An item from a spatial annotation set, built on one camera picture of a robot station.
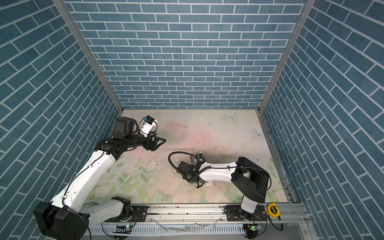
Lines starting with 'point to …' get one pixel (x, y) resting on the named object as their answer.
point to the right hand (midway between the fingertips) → (194, 176)
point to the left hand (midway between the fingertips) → (160, 136)
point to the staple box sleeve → (210, 183)
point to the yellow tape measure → (273, 210)
